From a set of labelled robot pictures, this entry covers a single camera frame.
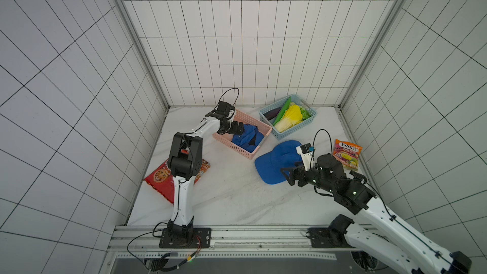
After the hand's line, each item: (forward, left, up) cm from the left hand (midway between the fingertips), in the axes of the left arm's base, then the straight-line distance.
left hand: (234, 131), depth 101 cm
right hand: (-28, -21, +14) cm, 37 cm away
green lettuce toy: (+11, -41, +3) cm, 42 cm away
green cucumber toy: (+15, -28, +1) cm, 32 cm away
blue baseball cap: (-15, -25, +1) cm, 29 cm away
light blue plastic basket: (+27, -39, 0) cm, 47 cm away
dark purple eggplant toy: (+14, -23, -1) cm, 27 cm away
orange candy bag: (-12, -59, -2) cm, 60 cm away
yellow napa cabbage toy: (+8, -32, +3) cm, 33 cm away
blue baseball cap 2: (-6, -9, +1) cm, 10 cm away
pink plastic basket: (-7, +3, +3) cm, 8 cm away
